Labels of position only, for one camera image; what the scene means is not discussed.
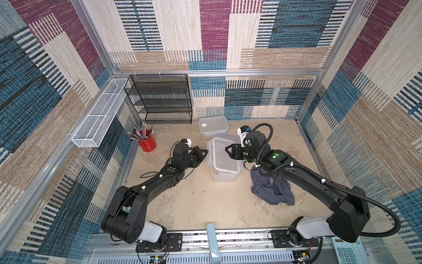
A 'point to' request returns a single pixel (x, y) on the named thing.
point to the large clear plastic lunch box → (217, 176)
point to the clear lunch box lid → (222, 159)
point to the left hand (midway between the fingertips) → (210, 150)
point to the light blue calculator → (350, 253)
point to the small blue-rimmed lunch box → (226, 137)
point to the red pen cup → (149, 144)
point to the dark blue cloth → (274, 189)
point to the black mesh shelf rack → (165, 98)
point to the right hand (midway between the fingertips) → (232, 151)
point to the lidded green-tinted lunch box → (209, 127)
